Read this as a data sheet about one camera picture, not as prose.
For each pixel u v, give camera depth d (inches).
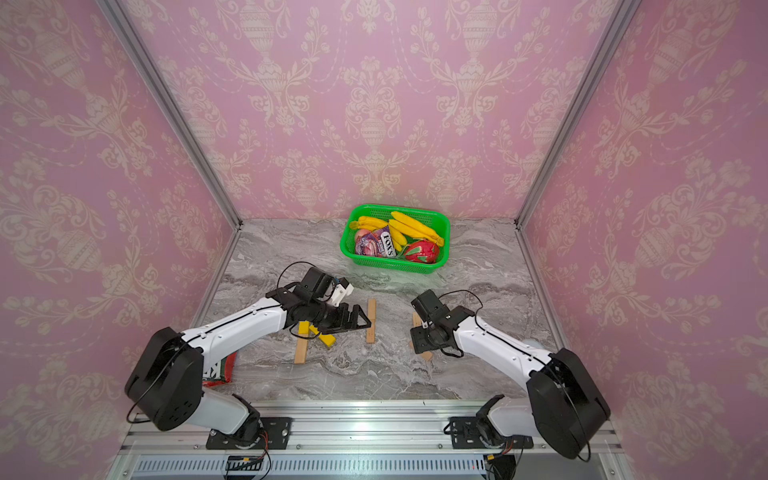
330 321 28.9
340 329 28.8
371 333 35.3
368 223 43.2
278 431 29.4
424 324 30.1
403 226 42.9
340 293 31.3
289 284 27.3
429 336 28.1
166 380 16.8
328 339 35.1
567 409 15.8
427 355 33.6
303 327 28.0
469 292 28.7
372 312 37.0
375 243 41.1
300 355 34.4
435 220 44.3
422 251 39.4
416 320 28.0
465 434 28.7
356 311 29.9
